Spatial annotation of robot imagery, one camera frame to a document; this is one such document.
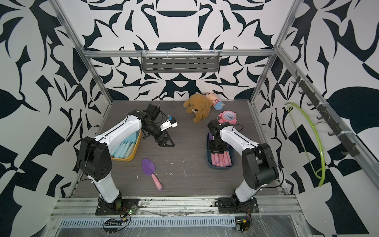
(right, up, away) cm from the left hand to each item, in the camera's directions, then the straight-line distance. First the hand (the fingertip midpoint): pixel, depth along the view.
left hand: (170, 139), depth 84 cm
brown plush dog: (+18, +20, +12) cm, 29 cm away
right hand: (+26, -7, +5) cm, 27 cm away
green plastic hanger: (+63, -10, -23) cm, 67 cm away
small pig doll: (+31, +22, +26) cm, 46 cm away
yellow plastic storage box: (-23, -11, +2) cm, 25 cm away
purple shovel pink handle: (+29, -13, +3) cm, 32 cm away
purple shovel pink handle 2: (-13, -17, +4) cm, 22 cm away
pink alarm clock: (+38, +13, +25) cm, 47 cm away
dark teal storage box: (+35, -8, +4) cm, 36 cm away
